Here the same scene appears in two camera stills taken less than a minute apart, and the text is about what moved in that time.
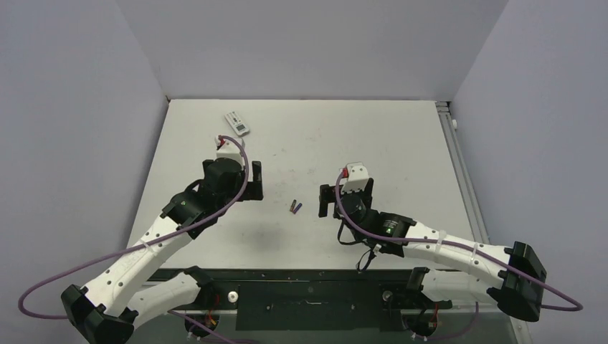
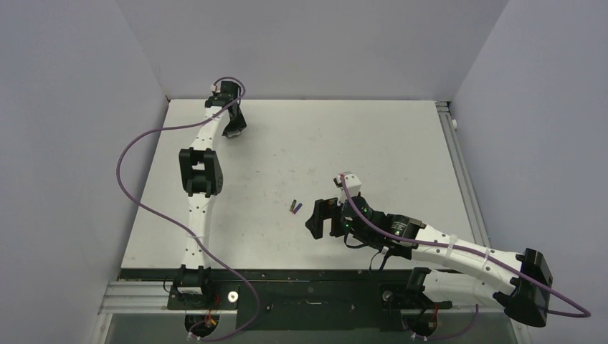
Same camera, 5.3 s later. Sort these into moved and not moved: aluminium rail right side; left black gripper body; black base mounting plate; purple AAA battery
Moved: left black gripper body
Not moved: black base mounting plate; purple AAA battery; aluminium rail right side
